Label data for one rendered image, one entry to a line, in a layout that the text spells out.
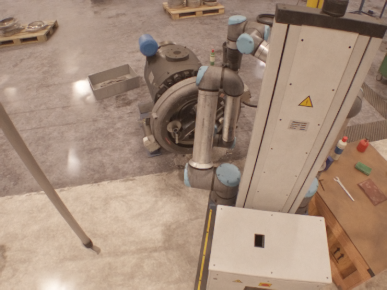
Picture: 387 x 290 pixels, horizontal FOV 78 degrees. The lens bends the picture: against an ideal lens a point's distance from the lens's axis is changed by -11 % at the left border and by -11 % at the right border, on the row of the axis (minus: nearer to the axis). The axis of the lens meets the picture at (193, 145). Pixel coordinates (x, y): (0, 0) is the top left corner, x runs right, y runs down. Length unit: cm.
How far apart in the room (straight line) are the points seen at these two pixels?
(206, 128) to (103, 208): 133
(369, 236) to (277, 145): 112
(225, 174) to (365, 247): 105
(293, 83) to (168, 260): 162
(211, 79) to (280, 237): 87
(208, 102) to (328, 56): 74
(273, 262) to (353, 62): 89
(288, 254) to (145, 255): 121
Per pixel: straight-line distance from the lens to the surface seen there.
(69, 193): 267
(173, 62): 237
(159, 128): 204
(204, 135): 151
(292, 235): 138
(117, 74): 398
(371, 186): 230
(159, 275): 212
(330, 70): 97
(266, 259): 130
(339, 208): 205
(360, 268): 203
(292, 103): 102
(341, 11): 89
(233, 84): 144
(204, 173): 158
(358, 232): 202
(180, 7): 613
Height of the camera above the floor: 202
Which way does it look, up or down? 46 degrees down
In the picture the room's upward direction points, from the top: straight up
